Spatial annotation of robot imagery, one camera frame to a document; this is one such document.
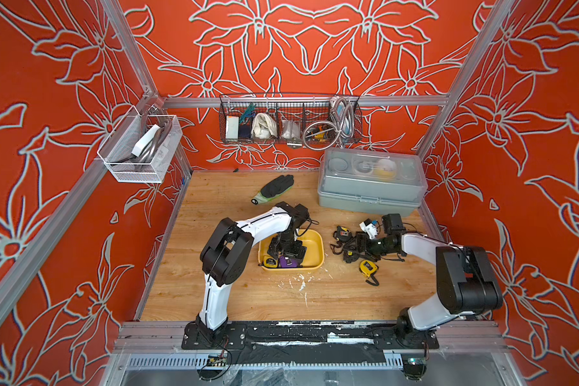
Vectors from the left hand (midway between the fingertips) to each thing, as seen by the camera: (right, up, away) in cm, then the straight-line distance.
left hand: (291, 259), depth 88 cm
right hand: (+21, +4, +1) cm, 22 cm away
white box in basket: (-23, +50, +3) cm, 56 cm away
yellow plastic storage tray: (+9, 0, +3) cm, 10 cm away
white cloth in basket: (-11, +50, +2) cm, 52 cm away
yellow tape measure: (+28, -3, -3) cm, 28 cm away
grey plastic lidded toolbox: (+32, +30, +2) cm, 44 cm away
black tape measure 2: (+20, +8, +5) cm, 23 cm away
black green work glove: (-8, +26, +24) cm, 37 cm away
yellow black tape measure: (-8, -1, -2) cm, 8 cm away
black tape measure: (+22, +2, -1) cm, 22 cm away
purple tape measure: (-1, -1, -2) cm, 3 cm away
